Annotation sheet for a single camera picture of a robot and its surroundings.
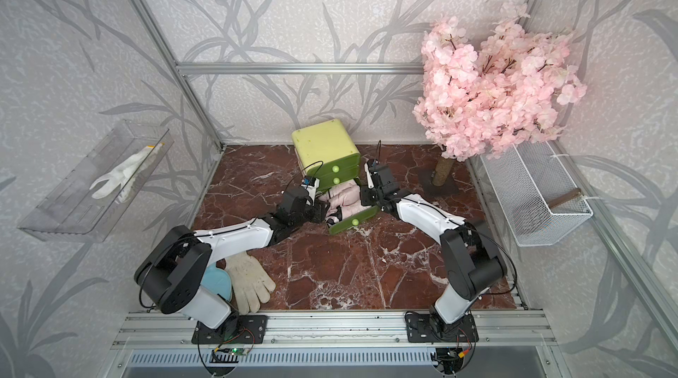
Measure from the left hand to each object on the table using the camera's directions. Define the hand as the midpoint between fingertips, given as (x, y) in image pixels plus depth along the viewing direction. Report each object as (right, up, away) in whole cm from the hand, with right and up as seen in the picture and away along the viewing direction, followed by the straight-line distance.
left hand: (325, 203), depth 90 cm
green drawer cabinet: (+1, +17, -1) cm, 17 cm away
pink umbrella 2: (+7, +3, +6) cm, 10 cm away
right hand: (+13, +4, +2) cm, 14 cm away
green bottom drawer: (+9, -7, +1) cm, 11 cm away
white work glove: (-22, -24, -9) cm, 34 cm away
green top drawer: (+3, +12, -2) cm, 12 cm away
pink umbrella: (+4, -3, +1) cm, 5 cm away
